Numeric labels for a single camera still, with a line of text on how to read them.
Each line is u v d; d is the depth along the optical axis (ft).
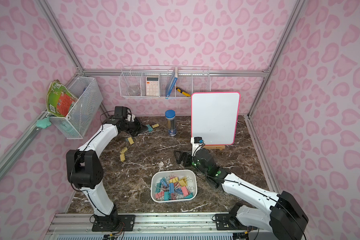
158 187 2.76
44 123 2.06
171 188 2.59
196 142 2.23
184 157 2.22
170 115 3.12
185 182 2.71
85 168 1.61
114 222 2.18
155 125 3.71
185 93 3.19
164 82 3.24
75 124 2.36
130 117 2.54
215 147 3.11
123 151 3.24
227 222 2.37
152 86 3.11
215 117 2.89
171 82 2.89
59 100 2.37
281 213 1.30
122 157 3.12
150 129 3.09
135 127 2.67
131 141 3.39
